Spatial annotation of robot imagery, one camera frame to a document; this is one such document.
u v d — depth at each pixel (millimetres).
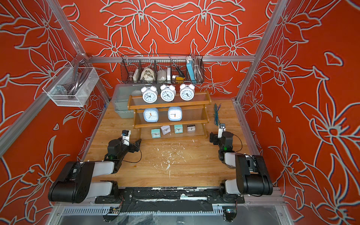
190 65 827
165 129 941
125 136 780
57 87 696
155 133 924
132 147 814
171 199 727
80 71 776
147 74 905
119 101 1009
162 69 976
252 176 433
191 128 949
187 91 759
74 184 421
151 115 839
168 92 758
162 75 930
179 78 969
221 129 797
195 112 1102
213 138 837
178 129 949
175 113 845
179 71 951
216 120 1062
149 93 749
